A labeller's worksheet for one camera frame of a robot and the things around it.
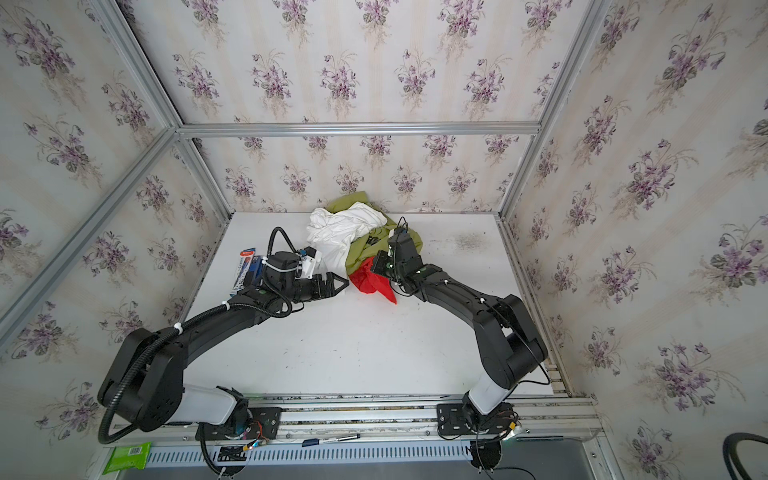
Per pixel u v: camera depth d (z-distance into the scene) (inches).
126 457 26.9
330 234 38.8
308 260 30.9
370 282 36.3
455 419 28.8
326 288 29.1
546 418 29.7
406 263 26.6
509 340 17.9
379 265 30.7
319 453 27.6
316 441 27.8
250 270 39.0
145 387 16.3
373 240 39.6
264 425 28.7
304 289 28.9
